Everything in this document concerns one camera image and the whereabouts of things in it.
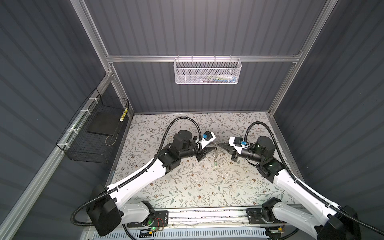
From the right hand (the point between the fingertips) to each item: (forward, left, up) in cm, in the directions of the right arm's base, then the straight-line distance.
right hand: (221, 144), depth 69 cm
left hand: (+1, +4, -1) cm, 4 cm away
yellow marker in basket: (+17, +52, +1) cm, 55 cm away
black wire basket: (+5, +63, +2) cm, 63 cm away
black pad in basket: (+14, +60, +1) cm, 62 cm away
